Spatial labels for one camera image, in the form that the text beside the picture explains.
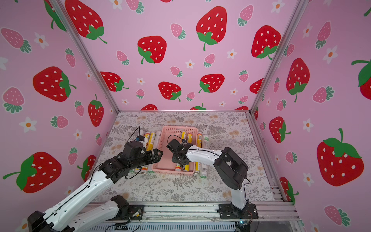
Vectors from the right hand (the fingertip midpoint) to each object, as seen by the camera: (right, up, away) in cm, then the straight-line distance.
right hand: (180, 155), depth 92 cm
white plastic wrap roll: (-17, +7, +4) cm, 18 cm away
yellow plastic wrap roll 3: (+6, +11, +9) cm, 15 cm away
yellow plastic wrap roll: (-22, -7, -6) cm, 24 cm away
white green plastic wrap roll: (+14, -7, -7) cm, 17 cm away
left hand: (-11, +4, -15) cm, 19 cm away
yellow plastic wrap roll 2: (+12, +9, +6) cm, 16 cm away
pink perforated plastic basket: (-13, +13, +7) cm, 20 cm away
